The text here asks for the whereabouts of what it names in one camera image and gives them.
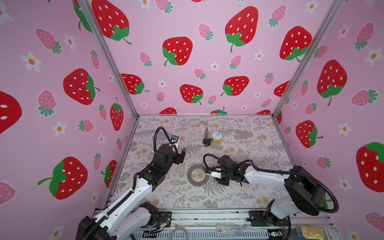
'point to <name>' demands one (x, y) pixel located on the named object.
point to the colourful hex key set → (207, 141)
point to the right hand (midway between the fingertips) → (215, 174)
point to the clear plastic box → (226, 229)
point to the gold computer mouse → (313, 232)
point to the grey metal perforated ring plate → (189, 175)
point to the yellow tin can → (217, 136)
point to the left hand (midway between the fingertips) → (177, 145)
